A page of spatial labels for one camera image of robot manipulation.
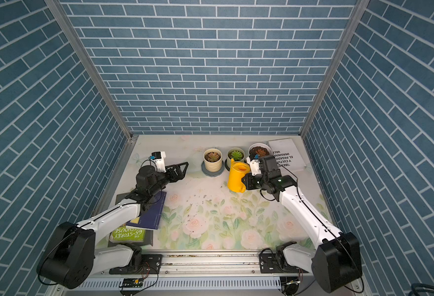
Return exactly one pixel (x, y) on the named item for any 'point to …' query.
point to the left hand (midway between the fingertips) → (186, 165)
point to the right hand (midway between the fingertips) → (245, 179)
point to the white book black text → (286, 155)
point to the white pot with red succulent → (261, 149)
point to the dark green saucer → (226, 165)
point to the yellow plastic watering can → (238, 169)
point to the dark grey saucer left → (212, 174)
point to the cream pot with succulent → (213, 160)
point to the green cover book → (127, 234)
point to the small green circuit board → (132, 283)
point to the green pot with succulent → (238, 155)
